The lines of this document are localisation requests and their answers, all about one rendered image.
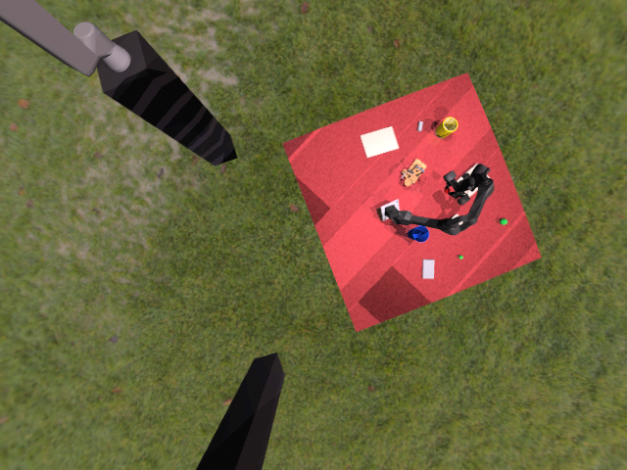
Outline blue plastic cup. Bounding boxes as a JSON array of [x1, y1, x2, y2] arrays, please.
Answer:
[[408, 225, 429, 242]]

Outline yellow mug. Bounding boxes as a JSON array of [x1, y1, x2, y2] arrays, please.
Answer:
[[435, 117, 458, 139]]

